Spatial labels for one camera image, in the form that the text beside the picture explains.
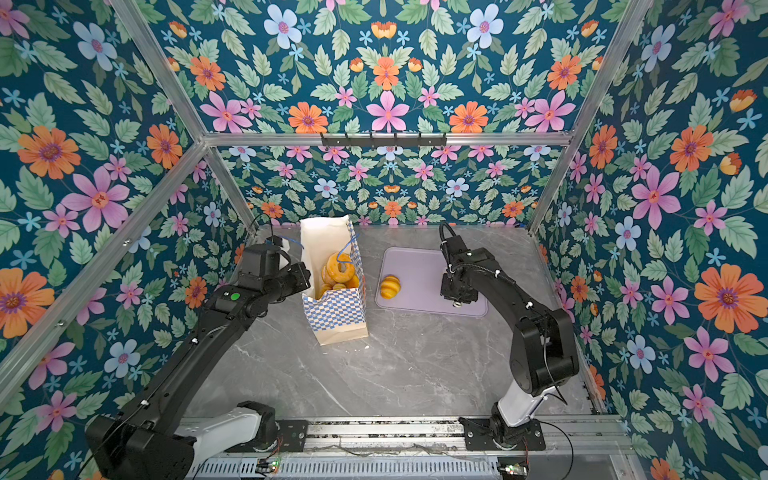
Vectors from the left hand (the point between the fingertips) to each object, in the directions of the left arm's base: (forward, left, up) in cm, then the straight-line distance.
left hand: (314, 264), depth 75 cm
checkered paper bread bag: (-9, -5, -11) cm, 15 cm away
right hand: (-2, -38, -16) cm, 41 cm away
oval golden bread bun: (+9, +2, -20) cm, 23 cm away
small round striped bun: (+7, -19, -23) cm, 31 cm away
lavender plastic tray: (+15, -30, -28) cm, 44 cm away
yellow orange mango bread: (+9, -7, -23) cm, 26 cm away
